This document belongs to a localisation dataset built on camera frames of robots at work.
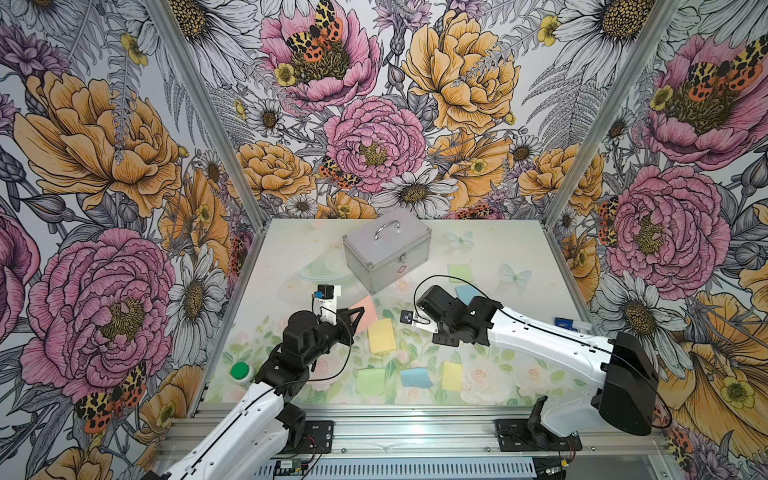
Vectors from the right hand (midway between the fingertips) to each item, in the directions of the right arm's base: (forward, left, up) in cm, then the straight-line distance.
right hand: (444, 322), depth 81 cm
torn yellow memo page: (-10, -2, -12) cm, 16 cm away
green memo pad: (+28, -12, -15) cm, 34 cm away
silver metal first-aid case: (+23, +16, +3) cm, 28 cm away
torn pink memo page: (+2, +20, +3) cm, 20 cm away
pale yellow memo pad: (+2, +18, -10) cm, 20 cm away
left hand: (0, +22, +4) cm, 22 cm away
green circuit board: (-29, +39, -11) cm, 50 cm away
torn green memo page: (-11, +21, -12) cm, 26 cm away
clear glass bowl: (+29, +36, -11) cm, 48 cm away
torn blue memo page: (-9, +8, -14) cm, 19 cm away
